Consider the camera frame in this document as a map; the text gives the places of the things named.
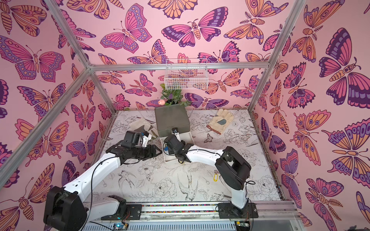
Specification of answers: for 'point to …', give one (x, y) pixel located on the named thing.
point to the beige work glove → (220, 121)
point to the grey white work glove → (141, 125)
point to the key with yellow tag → (216, 176)
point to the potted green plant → (171, 102)
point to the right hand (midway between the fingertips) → (170, 146)
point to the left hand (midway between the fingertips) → (160, 151)
